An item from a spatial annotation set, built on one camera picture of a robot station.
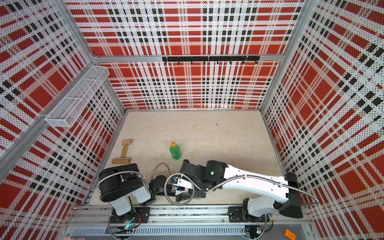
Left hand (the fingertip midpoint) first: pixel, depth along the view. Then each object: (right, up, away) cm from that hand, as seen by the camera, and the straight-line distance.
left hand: (197, 190), depth 77 cm
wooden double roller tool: (-47, +12, +16) cm, 51 cm away
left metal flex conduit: (-22, +17, -23) cm, 36 cm away
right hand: (+1, +7, -9) cm, 11 cm away
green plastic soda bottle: (-13, +18, +10) cm, 24 cm away
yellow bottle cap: (-14, +23, +7) cm, 28 cm away
